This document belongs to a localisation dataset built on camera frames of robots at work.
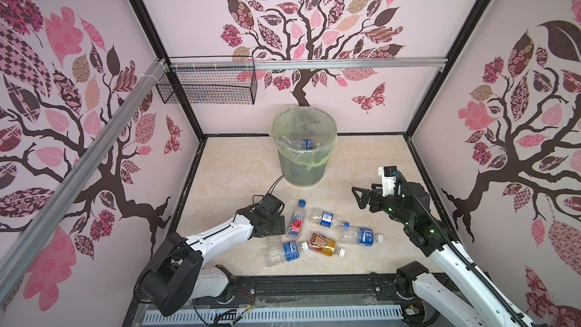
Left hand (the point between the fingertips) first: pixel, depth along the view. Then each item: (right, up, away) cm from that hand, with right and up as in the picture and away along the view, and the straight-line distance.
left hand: (276, 230), depth 86 cm
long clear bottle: (+6, +34, +7) cm, 35 cm away
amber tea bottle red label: (+17, -3, -7) cm, 19 cm away
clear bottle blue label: (+13, +35, +14) cm, 39 cm away
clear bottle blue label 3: (+31, 0, -6) cm, 32 cm away
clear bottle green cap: (0, -1, -5) cm, 5 cm away
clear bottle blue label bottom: (+6, -4, -9) cm, 12 cm away
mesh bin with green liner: (+12, +38, +18) cm, 44 cm away
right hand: (+31, +19, -11) cm, 38 cm away
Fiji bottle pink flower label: (+8, +3, -3) cm, 9 cm away
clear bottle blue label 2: (+20, +5, -1) cm, 20 cm away
